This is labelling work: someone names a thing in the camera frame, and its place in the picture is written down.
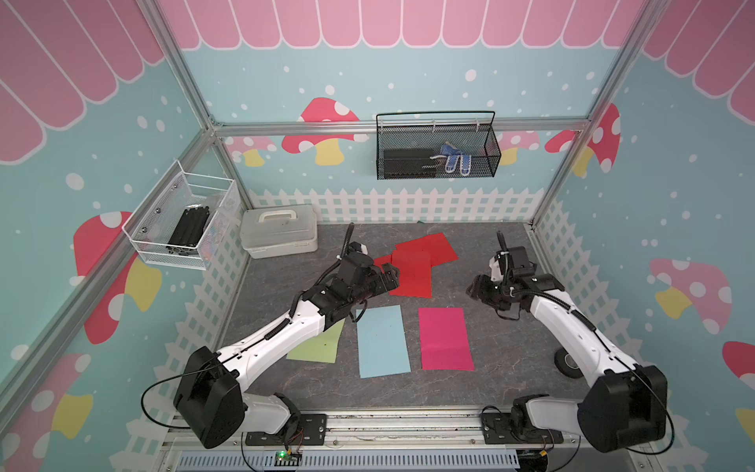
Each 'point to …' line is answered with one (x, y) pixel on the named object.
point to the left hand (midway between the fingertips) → (387, 280)
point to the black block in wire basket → (187, 230)
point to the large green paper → (321, 349)
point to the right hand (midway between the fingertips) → (473, 290)
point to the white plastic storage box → (278, 230)
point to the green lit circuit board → (285, 458)
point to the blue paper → (382, 342)
